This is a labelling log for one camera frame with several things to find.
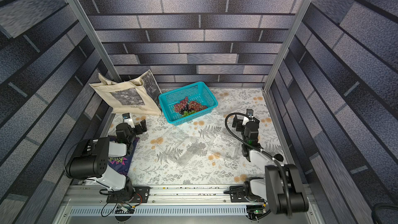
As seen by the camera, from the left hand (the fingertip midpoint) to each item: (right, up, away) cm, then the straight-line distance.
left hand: (138, 119), depth 94 cm
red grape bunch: (+35, +8, +9) cm, 37 cm away
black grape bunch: (+29, +6, +10) cm, 31 cm away
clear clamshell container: (+27, -17, -4) cm, 32 cm away
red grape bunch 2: (+23, +7, +12) cm, 27 cm away
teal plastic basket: (+30, +10, +12) cm, 34 cm away
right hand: (+65, +3, -7) cm, 65 cm away
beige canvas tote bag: (+1, +15, 0) cm, 15 cm away
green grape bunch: (+30, +4, +6) cm, 30 cm away
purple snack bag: (-3, -22, -14) cm, 26 cm away
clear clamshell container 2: (+53, -16, -4) cm, 55 cm away
